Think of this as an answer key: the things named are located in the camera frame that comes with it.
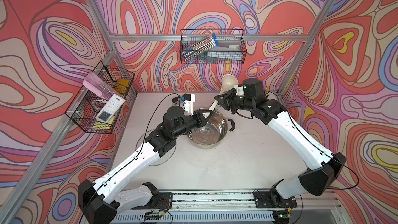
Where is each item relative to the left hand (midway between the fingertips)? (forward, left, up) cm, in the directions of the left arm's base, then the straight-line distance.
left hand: (214, 112), depth 63 cm
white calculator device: (+5, +47, -3) cm, 48 cm away
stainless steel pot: (+11, -2, -36) cm, 38 cm away
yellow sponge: (+20, +46, -3) cm, 50 cm away
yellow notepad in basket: (-3, +49, -5) cm, 49 cm away
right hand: (+7, 0, -2) cm, 8 cm away
